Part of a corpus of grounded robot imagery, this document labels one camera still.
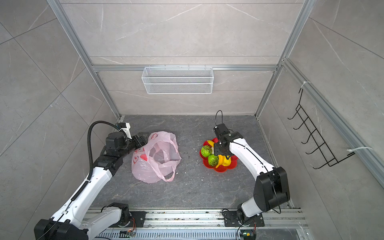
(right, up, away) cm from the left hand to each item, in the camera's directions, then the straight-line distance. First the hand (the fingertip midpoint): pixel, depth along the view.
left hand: (143, 132), depth 78 cm
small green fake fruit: (+34, -12, +12) cm, 38 cm away
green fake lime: (+38, -17, +10) cm, 43 cm away
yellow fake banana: (+44, -18, +10) cm, 49 cm away
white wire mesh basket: (+26, +35, +22) cm, 49 cm away
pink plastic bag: (+4, -18, +12) cm, 22 cm away
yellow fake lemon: (+47, -19, +11) cm, 51 cm away
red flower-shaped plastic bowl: (+43, -23, +13) cm, 51 cm away
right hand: (+43, -11, +9) cm, 46 cm away
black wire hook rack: (+82, -10, -19) cm, 85 cm away
